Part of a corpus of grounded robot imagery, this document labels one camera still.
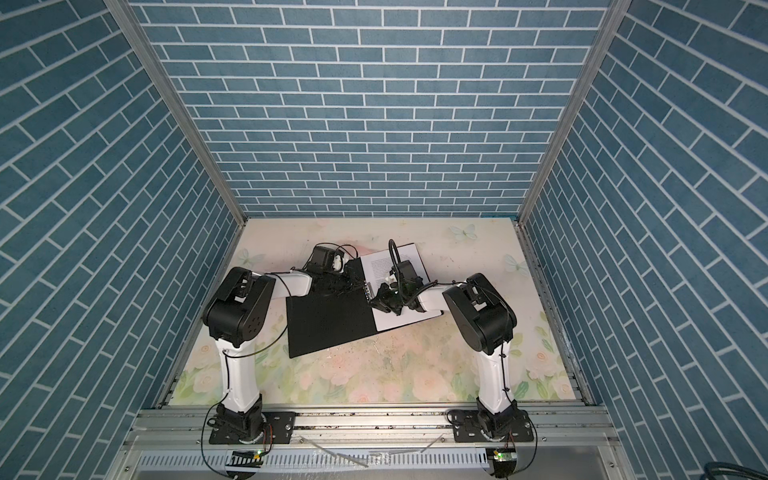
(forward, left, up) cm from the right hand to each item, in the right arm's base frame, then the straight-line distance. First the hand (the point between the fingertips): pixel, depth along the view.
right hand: (368, 301), depth 95 cm
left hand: (+7, +3, 0) cm, 8 cm away
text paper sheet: (+14, -1, -1) cm, 14 cm away
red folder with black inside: (-7, +13, +1) cm, 14 cm away
